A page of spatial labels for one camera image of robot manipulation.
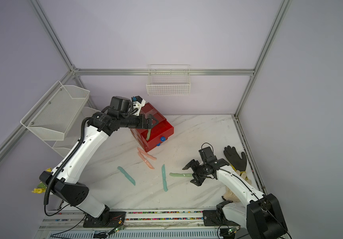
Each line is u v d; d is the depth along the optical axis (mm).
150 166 928
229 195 807
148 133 893
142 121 615
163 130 842
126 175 883
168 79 949
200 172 710
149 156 971
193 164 748
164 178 882
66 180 410
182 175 883
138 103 641
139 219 748
